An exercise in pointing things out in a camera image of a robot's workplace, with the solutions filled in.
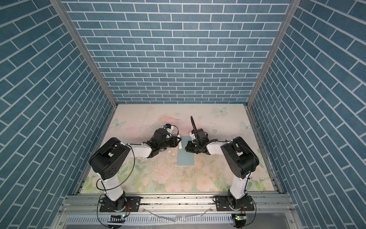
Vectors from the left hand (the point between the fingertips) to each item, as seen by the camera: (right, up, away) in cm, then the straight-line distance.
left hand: (180, 139), depth 94 cm
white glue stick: (0, -4, 0) cm, 4 cm away
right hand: (+2, -5, +1) cm, 6 cm away
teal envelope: (+3, -12, -1) cm, 12 cm away
